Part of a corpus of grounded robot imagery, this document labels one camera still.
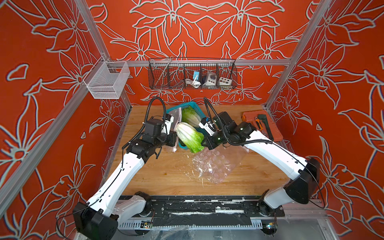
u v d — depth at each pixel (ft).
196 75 2.73
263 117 3.40
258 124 3.29
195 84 2.79
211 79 3.00
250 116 3.52
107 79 3.04
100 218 1.19
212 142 2.12
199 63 3.02
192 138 2.37
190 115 3.39
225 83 3.03
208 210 2.44
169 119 2.12
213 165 2.87
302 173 1.34
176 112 2.50
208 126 2.01
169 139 2.12
